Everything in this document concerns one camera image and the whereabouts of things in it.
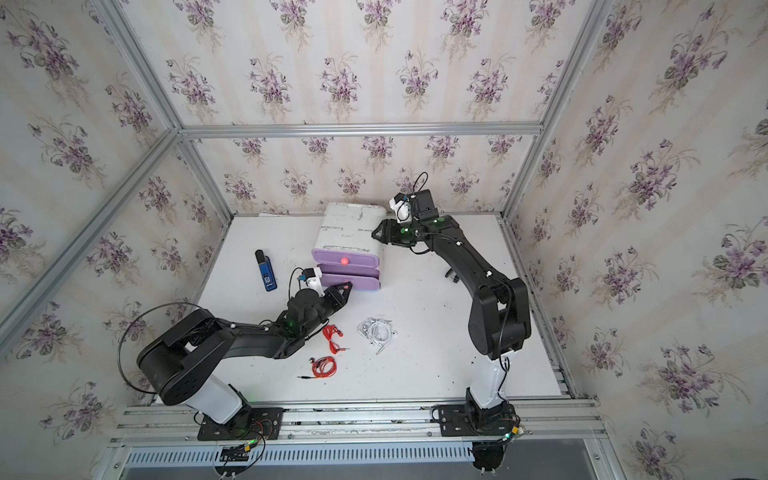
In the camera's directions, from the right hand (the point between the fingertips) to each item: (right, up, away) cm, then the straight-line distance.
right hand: (383, 236), depth 87 cm
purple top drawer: (-14, -6, -3) cm, 16 cm away
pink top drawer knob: (-11, -7, -4) cm, 14 cm away
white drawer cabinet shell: (-10, +3, 0) cm, 10 cm away
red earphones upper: (-17, -29, +1) cm, 33 cm away
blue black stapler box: (-40, -11, +14) cm, 44 cm away
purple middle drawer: (-11, -11, +4) cm, 16 cm away
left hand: (-8, -15, -1) cm, 17 cm away
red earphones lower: (-16, -37, -5) cm, 41 cm away
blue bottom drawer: (-7, -14, -1) cm, 15 cm away
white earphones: (-1, -29, +1) cm, 29 cm away
